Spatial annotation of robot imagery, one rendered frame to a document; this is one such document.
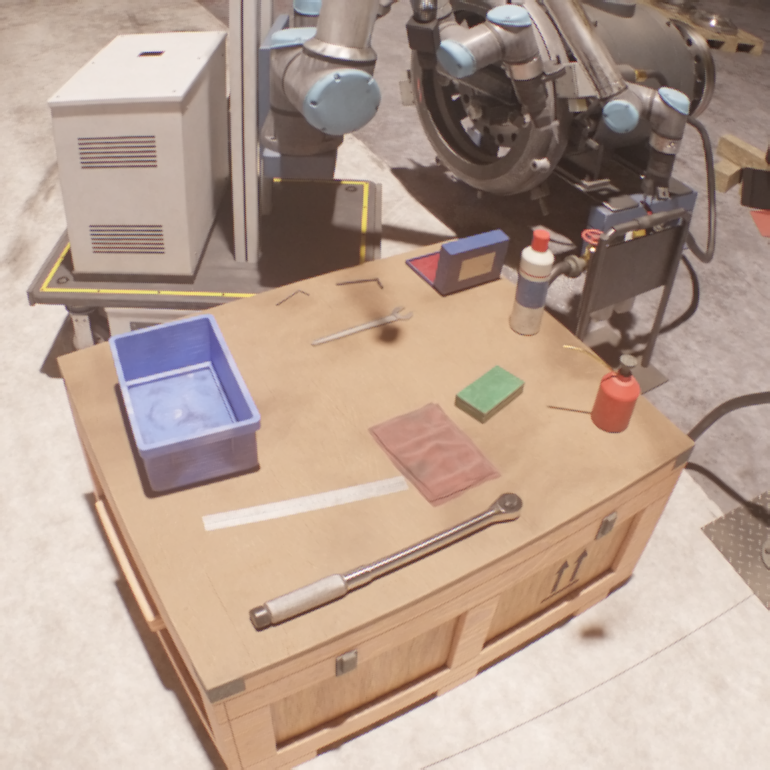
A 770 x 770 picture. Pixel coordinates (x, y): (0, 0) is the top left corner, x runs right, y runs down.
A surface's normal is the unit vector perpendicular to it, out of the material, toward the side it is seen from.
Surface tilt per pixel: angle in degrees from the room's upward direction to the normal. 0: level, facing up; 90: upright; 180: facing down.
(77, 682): 0
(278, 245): 0
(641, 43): 44
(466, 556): 0
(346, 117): 95
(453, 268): 97
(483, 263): 97
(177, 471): 90
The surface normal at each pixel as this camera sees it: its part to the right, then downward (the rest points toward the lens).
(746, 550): 0.04, -0.77
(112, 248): -0.03, 0.64
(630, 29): 0.31, -0.33
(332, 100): 0.36, 0.67
